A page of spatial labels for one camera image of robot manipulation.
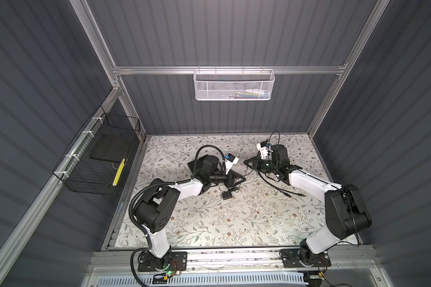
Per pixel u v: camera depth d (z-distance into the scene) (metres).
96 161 0.73
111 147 0.73
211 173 0.73
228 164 0.79
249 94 0.92
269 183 0.96
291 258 0.74
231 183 0.78
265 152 0.82
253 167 0.82
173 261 0.72
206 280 0.77
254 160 0.83
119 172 0.69
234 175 0.79
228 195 0.91
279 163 0.71
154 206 0.49
